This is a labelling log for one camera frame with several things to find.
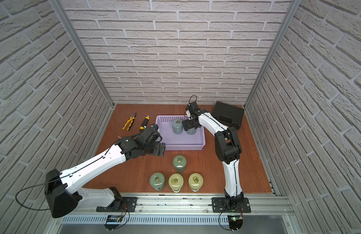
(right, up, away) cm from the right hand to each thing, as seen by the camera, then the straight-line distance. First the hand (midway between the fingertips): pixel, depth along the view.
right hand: (194, 123), depth 100 cm
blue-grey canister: (-12, -1, -2) cm, 12 cm away
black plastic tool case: (+28, +6, +6) cm, 29 cm away
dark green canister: (-9, -21, -19) cm, 30 cm away
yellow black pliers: (-48, +3, +9) cm, 49 cm away
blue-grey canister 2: (-2, -5, 0) cm, 6 cm away
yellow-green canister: (-11, -29, -27) cm, 41 cm away
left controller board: (-43, -48, -27) cm, 70 cm away
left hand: (-20, -11, -22) cm, 31 cm away
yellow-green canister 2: (-1, -29, -26) cm, 39 cm away
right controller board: (+19, -48, -29) cm, 59 cm away
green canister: (-21, -29, -27) cm, 44 cm away
